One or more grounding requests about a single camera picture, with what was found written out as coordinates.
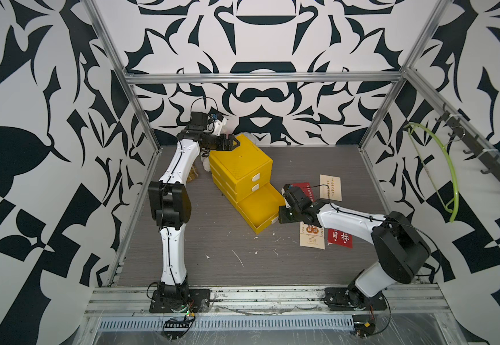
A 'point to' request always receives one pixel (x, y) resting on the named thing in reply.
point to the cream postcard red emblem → (312, 236)
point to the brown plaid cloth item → (193, 174)
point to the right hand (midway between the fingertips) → (279, 210)
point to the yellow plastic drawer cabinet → (239, 172)
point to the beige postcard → (334, 191)
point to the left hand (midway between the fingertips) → (230, 139)
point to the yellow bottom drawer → (261, 208)
